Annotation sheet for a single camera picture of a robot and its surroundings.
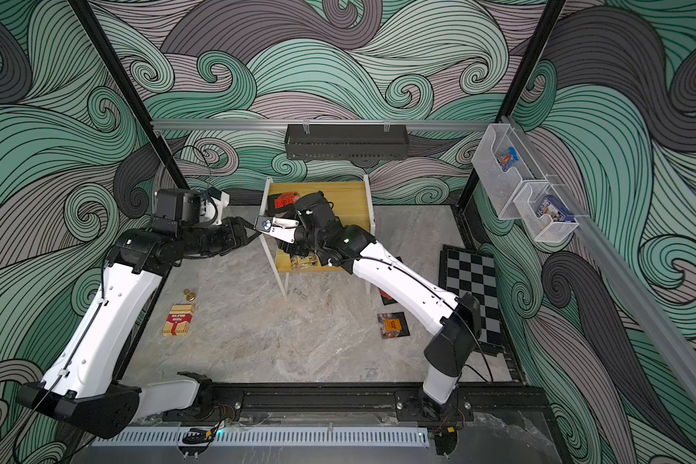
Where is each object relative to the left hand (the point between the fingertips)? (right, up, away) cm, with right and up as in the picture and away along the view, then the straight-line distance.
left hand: (254, 230), depth 67 cm
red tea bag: (+6, +9, +9) cm, 14 cm away
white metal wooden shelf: (+24, +8, +10) cm, 27 cm away
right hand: (+7, +2, +5) cm, 9 cm away
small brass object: (-29, -22, +26) cm, 44 cm away
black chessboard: (+64, -14, +30) cm, 72 cm away
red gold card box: (-30, -28, +20) cm, 46 cm away
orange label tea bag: (+37, -30, +21) cm, 52 cm away
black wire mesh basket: (+23, +30, +30) cm, 48 cm away
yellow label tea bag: (+9, -10, +16) cm, 21 cm away
